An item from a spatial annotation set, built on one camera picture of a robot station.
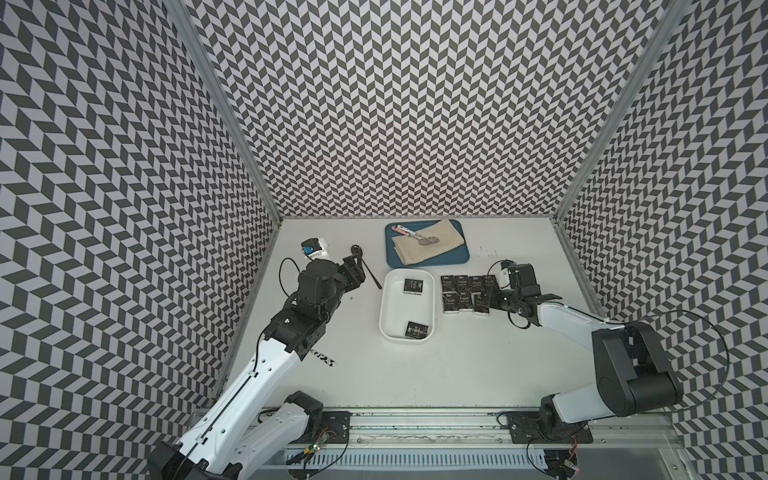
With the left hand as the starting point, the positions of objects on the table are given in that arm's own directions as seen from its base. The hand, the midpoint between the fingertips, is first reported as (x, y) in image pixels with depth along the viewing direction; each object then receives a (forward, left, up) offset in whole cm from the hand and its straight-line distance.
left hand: (351, 262), depth 74 cm
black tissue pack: (+9, -28, -25) cm, 39 cm away
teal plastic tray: (+20, -32, -23) cm, 45 cm away
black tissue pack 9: (-8, -17, -23) cm, 30 cm away
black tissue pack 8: (+7, -16, -23) cm, 29 cm away
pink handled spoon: (+28, -20, -25) cm, 42 cm away
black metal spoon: (+23, +3, -25) cm, 35 cm away
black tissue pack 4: (0, -38, -12) cm, 39 cm away
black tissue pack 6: (+2, -33, -24) cm, 41 cm away
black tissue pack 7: (+1, -37, -25) cm, 45 cm away
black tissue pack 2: (+8, -32, -24) cm, 41 cm away
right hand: (+2, -39, -23) cm, 45 cm away
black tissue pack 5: (+2, -28, -24) cm, 37 cm away
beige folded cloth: (+24, -16, -25) cm, 38 cm away
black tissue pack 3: (+8, -37, -23) cm, 44 cm away
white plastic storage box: (0, -11, -24) cm, 26 cm away
